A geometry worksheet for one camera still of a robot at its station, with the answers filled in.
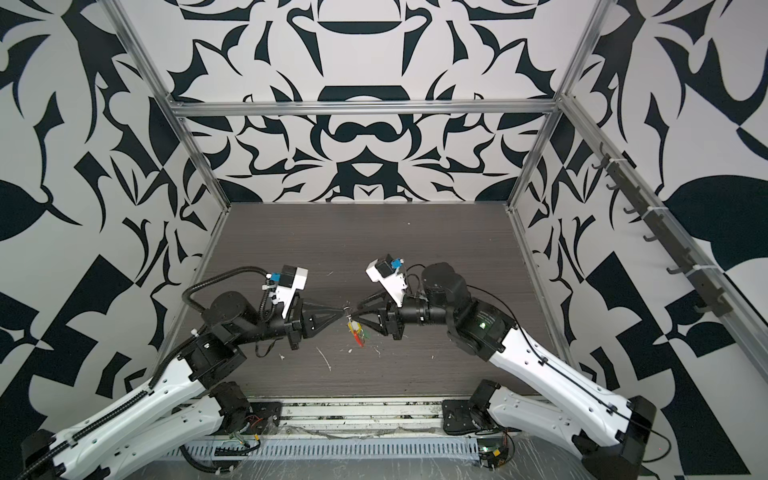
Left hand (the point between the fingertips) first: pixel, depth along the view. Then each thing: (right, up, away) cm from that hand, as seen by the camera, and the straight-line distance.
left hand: (343, 309), depth 57 cm
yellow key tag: (+2, -5, +5) cm, 7 cm away
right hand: (+3, -1, +2) cm, 3 cm away
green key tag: (+5, -4, -1) cm, 6 cm away
